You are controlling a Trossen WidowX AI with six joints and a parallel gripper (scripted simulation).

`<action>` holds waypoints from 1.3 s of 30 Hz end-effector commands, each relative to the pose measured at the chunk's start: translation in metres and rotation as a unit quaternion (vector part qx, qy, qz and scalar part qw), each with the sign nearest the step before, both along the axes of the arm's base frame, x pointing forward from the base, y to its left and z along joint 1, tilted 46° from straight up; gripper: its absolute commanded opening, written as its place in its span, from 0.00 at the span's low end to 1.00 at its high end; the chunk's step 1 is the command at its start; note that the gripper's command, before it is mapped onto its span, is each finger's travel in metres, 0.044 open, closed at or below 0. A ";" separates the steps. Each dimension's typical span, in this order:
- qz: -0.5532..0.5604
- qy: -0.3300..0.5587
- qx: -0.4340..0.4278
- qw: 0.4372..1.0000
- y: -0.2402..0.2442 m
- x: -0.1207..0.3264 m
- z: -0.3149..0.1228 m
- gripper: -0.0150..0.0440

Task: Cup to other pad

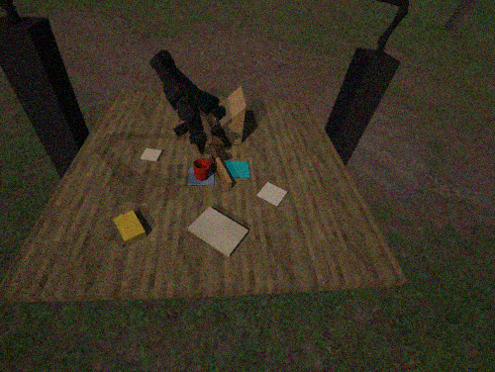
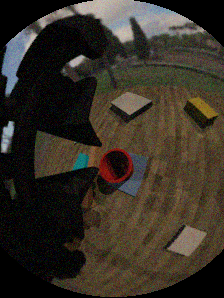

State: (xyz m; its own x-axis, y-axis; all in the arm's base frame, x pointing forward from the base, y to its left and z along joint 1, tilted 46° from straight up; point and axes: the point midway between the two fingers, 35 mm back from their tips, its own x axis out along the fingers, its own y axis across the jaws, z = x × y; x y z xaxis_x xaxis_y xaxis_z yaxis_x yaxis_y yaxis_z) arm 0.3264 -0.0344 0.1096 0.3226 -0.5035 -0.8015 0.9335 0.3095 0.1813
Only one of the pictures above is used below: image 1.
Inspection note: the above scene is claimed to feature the red cup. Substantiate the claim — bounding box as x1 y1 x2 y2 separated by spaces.
193 158 211 181

